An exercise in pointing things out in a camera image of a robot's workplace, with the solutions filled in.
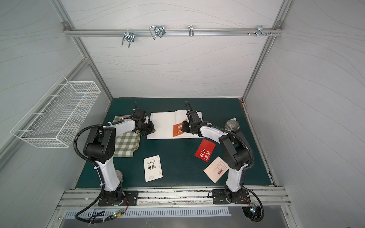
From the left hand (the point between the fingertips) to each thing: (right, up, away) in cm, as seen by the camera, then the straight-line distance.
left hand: (156, 130), depth 99 cm
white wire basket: (-42, +9, -32) cm, 54 cm away
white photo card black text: (+2, -22, -15) cm, 27 cm away
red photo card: (+34, -12, -8) cm, 37 cm away
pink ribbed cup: (-15, -22, -23) cm, 35 cm away
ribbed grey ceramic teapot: (+55, +4, +3) cm, 55 cm away
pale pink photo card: (+40, -22, -15) cm, 48 cm away
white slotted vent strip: (+11, -38, -29) cm, 49 cm away
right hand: (+19, +3, -4) cm, 20 cm away
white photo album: (+4, +5, +6) cm, 9 cm away
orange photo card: (+15, 0, 0) cm, 15 cm away
